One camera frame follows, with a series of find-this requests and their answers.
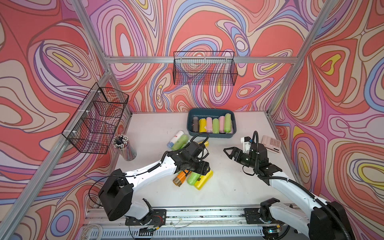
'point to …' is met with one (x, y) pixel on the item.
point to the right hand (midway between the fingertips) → (228, 155)
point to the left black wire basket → (92, 123)
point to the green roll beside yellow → (192, 177)
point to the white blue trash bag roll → (170, 143)
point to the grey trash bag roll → (195, 124)
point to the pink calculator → (271, 144)
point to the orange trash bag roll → (181, 177)
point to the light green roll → (227, 123)
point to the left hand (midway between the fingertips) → (207, 169)
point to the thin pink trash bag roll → (209, 125)
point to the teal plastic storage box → (214, 113)
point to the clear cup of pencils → (122, 142)
